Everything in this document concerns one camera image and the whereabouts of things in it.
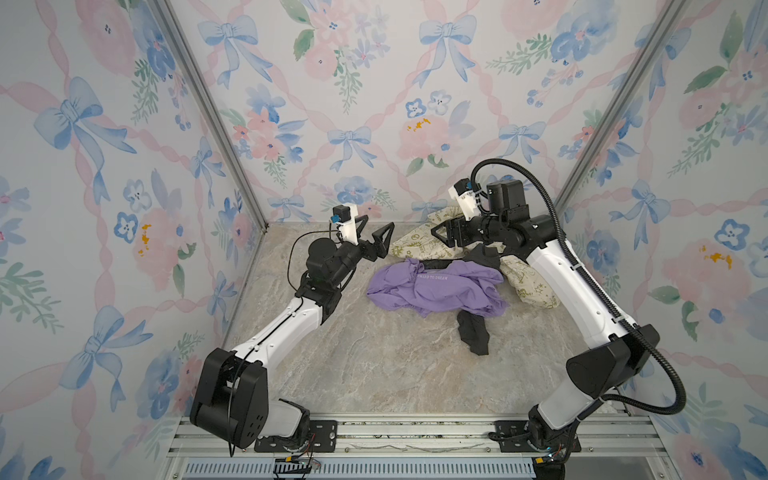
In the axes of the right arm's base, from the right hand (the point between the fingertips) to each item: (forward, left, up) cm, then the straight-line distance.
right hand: (444, 225), depth 76 cm
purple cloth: (-4, -7, -22) cm, 23 cm away
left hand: (-1, +15, +3) cm, 16 cm away
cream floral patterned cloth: (+21, +4, -30) cm, 38 cm away
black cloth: (-13, -11, -29) cm, 34 cm away
